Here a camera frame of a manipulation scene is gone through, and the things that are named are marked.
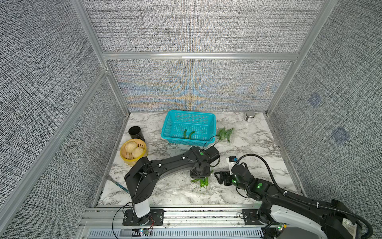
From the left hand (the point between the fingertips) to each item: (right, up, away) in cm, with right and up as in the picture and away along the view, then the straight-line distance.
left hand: (207, 176), depth 79 cm
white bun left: (-47, +15, +15) cm, 51 cm away
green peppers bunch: (+16, +21, +23) cm, 35 cm away
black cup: (-45, +23, +18) cm, 53 cm away
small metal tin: (+36, +35, +32) cm, 59 cm away
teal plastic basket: (+1, +29, +32) cm, 43 cm away
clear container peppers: (+20, +21, +24) cm, 38 cm away
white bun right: (-41, +11, +11) cm, 44 cm away
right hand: (+7, +3, +3) cm, 8 cm away
